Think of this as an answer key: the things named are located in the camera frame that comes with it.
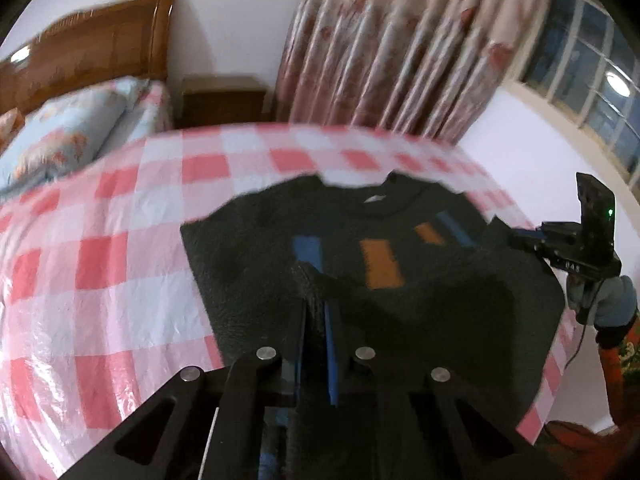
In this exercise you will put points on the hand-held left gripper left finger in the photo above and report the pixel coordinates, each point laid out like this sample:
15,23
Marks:
250,410

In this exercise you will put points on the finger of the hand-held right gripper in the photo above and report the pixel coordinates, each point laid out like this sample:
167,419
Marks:
530,247
526,233

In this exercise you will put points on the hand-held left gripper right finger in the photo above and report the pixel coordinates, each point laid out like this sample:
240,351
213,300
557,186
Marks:
332,360

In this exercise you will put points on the dark green striped knit sweater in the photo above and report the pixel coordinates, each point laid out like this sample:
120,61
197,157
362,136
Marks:
425,310

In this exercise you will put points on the person's right forearm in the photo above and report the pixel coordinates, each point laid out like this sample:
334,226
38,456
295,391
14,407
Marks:
617,380

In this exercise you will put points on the person's right hand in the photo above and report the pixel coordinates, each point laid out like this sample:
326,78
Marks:
612,305

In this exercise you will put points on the white barred window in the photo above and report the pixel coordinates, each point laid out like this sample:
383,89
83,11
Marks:
585,60

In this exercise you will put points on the pink white checked tablecloth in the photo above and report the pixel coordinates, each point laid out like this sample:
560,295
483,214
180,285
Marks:
100,285

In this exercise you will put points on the pink floral curtain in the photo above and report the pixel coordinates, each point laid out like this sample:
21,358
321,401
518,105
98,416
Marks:
400,50

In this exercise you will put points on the wooden nightstand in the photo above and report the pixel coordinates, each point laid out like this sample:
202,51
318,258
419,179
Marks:
222,102

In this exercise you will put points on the light blue floral pillow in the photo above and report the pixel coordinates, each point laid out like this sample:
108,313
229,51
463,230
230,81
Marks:
65,130

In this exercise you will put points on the cream floral pillow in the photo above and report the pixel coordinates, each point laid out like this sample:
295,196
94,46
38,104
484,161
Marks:
7,127

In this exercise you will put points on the large carved wooden headboard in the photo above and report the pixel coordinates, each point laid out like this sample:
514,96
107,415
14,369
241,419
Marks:
100,45

